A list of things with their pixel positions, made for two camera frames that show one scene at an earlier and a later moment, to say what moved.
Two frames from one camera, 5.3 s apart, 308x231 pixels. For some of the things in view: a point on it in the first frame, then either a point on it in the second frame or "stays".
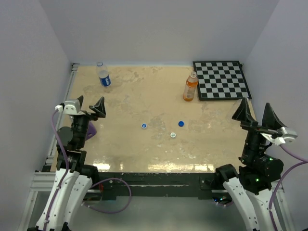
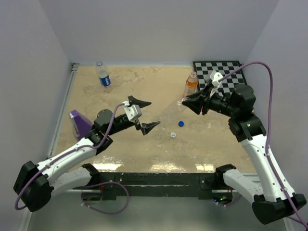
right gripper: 269,119 -> 195,101
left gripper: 98,108 -> 146,127
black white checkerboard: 221,80 stays
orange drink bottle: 190,86 stays
